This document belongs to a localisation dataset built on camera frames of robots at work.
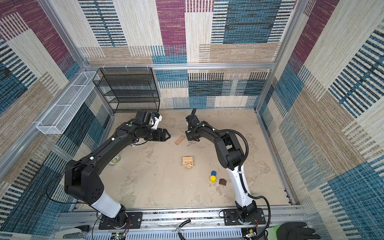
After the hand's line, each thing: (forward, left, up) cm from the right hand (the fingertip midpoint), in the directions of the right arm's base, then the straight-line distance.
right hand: (192, 136), depth 103 cm
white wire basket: (-7, +63, +33) cm, 71 cm away
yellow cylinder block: (-30, -11, 0) cm, 31 cm away
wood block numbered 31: (-23, +3, +2) cm, 23 cm away
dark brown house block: (-31, -16, 0) cm, 35 cm away
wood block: (-17, +3, +1) cm, 17 cm away
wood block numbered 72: (-19, -1, 0) cm, 20 cm away
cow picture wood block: (-21, +3, +3) cm, 21 cm away
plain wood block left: (-2, +9, 0) cm, 9 cm away
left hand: (-9, +15, +17) cm, 24 cm away
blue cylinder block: (-25, -12, -2) cm, 28 cm away
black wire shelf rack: (+31, +44, +21) cm, 58 cm away
